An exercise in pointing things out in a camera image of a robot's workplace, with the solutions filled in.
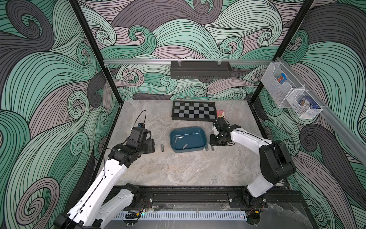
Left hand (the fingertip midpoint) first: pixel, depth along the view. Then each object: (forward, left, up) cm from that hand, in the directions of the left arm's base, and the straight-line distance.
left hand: (149, 142), depth 75 cm
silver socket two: (+6, -38, -19) cm, 43 cm away
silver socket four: (+7, -20, -18) cm, 27 cm away
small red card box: (+35, -48, -17) cm, 62 cm away
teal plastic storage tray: (+15, -27, -19) cm, 37 cm away
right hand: (+8, -39, -15) cm, 43 cm away
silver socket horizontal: (+14, -17, -18) cm, 28 cm away
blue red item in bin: (+33, -77, +17) cm, 86 cm away
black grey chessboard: (+36, -27, -16) cm, 48 cm away
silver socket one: (+6, -4, -19) cm, 20 cm away
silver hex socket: (+6, -34, -18) cm, 39 cm away
